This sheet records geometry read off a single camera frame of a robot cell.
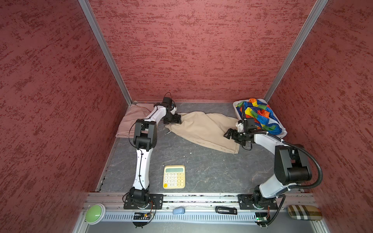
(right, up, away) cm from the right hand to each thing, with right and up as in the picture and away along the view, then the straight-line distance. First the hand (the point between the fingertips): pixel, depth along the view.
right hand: (228, 139), depth 93 cm
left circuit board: (-50, -35, -22) cm, 65 cm away
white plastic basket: (+9, +14, +4) cm, 17 cm away
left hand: (-36, +10, +12) cm, 39 cm away
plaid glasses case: (+31, -31, -25) cm, 50 cm away
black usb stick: (-7, -31, -23) cm, 40 cm away
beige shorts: (-12, +6, +10) cm, 17 cm away
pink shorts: (-67, +19, +15) cm, 71 cm away
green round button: (-72, -32, -24) cm, 83 cm away
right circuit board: (+11, -35, -23) cm, 43 cm away
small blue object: (-31, -31, -23) cm, 50 cm away
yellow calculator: (-35, -19, -13) cm, 42 cm away
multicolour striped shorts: (+25, +14, +1) cm, 28 cm away
